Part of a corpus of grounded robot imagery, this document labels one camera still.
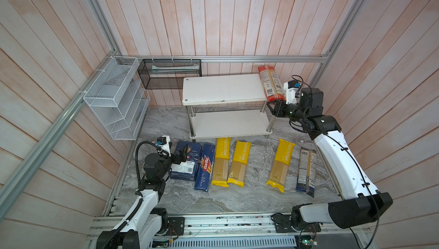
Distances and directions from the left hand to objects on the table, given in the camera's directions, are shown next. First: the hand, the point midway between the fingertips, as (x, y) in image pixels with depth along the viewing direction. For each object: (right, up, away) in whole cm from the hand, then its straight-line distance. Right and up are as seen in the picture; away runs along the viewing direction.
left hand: (180, 145), depth 83 cm
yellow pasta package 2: (+21, -10, +8) cm, 24 cm away
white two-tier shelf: (+26, +24, +43) cm, 56 cm away
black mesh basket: (-12, +42, +21) cm, 48 cm away
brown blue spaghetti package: (+65, -15, +5) cm, 67 cm away
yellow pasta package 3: (+30, -13, +6) cm, 33 cm away
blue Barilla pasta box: (+4, -13, 0) cm, 13 cm away
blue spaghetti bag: (+13, -11, +6) cm, 18 cm away
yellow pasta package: (+56, -6, +13) cm, 58 cm away
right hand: (+41, +20, -9) cm, 47 cm away
